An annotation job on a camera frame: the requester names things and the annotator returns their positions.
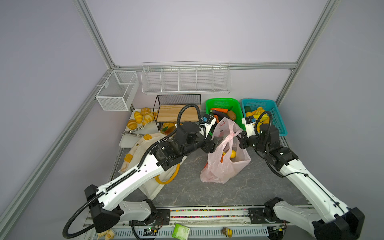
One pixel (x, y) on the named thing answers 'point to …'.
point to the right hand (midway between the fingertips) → (236, 133)
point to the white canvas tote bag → (153, 188)
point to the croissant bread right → (149, 117)
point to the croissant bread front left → (132, 124)
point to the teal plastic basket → (270, 106)
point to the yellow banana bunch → (264, 118)
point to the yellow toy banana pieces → (108, 235)
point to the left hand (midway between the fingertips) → (216, 136)
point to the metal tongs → (131, 132)
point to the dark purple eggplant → (219, 113)
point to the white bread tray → (148, 128)
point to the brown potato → (231, 115)
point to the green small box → (180, 232)
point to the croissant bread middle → (138, 116)
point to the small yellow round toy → (227, 232)
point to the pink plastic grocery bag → (226, 156)
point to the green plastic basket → (232, 104)
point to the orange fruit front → (221, 160)
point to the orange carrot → (223, 110)
